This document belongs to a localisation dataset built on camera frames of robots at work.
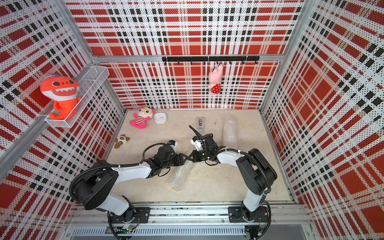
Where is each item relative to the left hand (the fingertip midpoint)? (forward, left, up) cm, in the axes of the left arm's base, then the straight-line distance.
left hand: (186, 157), depth 90 cm
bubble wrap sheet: (+16, -28, +2) cm, 32 cm away
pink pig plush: (+41, -18, +29) cm, 54 cm away
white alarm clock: (+33, +22, -1) cm, 40 cm away
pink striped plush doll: (+34, +34, +2) cm, 49 cm away
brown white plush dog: (+13, +45, -1) cm, 47 cm away
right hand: (-1, -2, +2) cm, 3 cm away
